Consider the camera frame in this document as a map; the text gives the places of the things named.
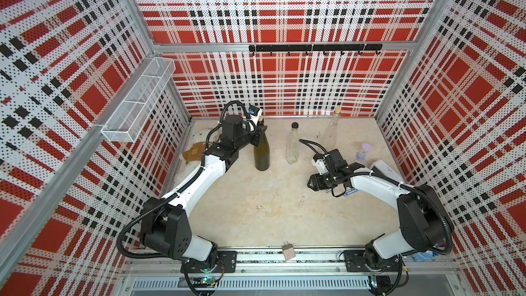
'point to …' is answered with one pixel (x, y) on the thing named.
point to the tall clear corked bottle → (328, 135)
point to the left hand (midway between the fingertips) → (264, 124)
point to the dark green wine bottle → (261, 153)
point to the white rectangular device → (379, 166)
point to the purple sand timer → (361, 155)
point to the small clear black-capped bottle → (292, 144)
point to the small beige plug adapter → (288, 251)
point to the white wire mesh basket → (129, 118)
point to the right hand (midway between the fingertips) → (316, 183)
